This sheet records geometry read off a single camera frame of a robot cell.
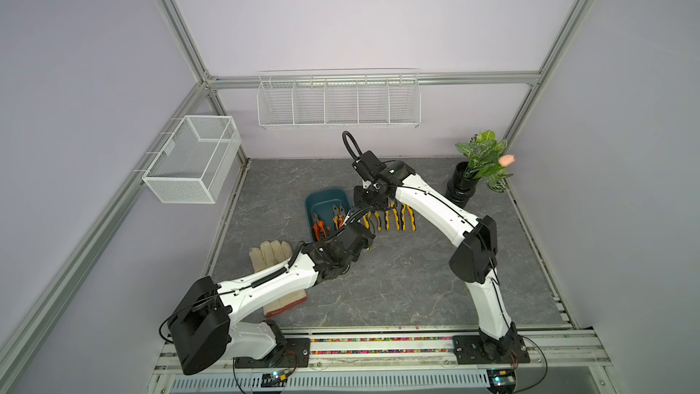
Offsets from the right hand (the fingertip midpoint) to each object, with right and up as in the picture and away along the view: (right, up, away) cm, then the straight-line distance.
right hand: (359, 202), depth 86 cm
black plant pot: (+37, +4, +12) cm, 39 cm away
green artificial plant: (+42, +17, +4) cm, 46 cm away
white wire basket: (-52, +11, -3) cm, 53 cm away
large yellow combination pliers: (+10, -8, +13) cm, 18 cm away
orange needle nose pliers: (-14, -10, +10) cm, 20 cm away
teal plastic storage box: (-15, -1, +19) cm, 24 cm away
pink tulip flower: (+45, +13, -5) cm, 47 cm away
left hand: (-3, -10, -5) cm, 11 cm away
